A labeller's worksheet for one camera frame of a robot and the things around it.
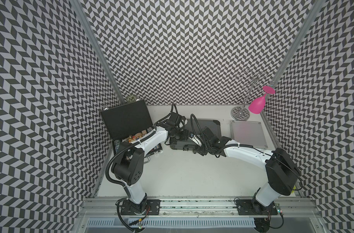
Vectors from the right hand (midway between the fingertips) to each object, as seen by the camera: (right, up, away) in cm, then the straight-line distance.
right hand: (201, 143), depth 88 cm
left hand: (-9, +3, +1) cm, 10 cm away
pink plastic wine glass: (+35, +24, 0) cm, 42 cm away
